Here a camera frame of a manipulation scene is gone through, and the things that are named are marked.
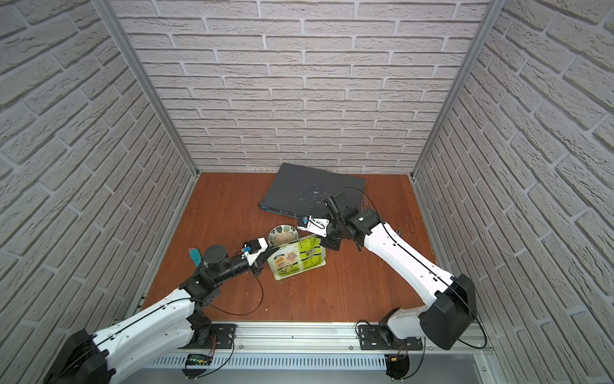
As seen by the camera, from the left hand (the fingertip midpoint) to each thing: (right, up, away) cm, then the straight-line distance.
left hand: (274, 239), depth 75 cm
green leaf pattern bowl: (0, -2, +19) cm, 19 cm away
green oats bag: (+7, -7, +5) cm, 11 cm away
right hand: (+14, +2, +2) cm, 14 cm away
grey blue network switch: (+5, +16, +32) cm, 37 cm away
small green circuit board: (-23, -37, -3) cm, 44 cm away
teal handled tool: (-33, -10, +15) cm, 38 cm away
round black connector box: (+38, -37, -6) cm, 53 cm away
